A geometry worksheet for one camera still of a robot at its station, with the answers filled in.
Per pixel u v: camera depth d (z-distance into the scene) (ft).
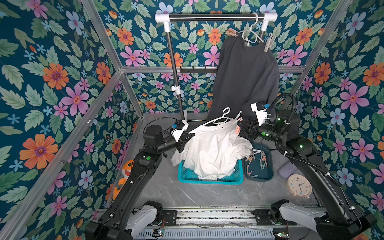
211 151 2.59
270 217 2.34
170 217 2.42
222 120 2.28
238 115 2.54
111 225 1.24
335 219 1.26
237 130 2.10
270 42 1.74
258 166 3.00
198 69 3.03
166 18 1.77
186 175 2.83
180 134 1.92
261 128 1.82
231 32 2.18
